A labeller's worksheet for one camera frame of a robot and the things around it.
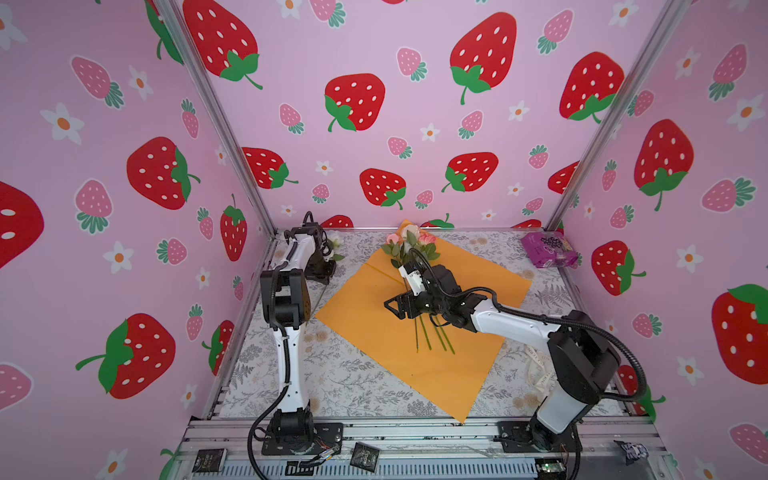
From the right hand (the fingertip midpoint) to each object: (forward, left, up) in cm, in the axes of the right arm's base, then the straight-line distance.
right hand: (391, 300), depth 84 cm
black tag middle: (-37, +2, -13) cm, 39 cm away
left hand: (+14, +26, -12) cm, 32 cm away
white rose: (+30, +27, -12) cm, 42 cm away
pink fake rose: (+33, -9, -9) cm, 36 cm away
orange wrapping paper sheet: (-11, -18, -15) cm, 26 cm away
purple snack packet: (+34, -53, -9) cm, 64 cm away
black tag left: (-42, +39, -12) cm, 58 cm away
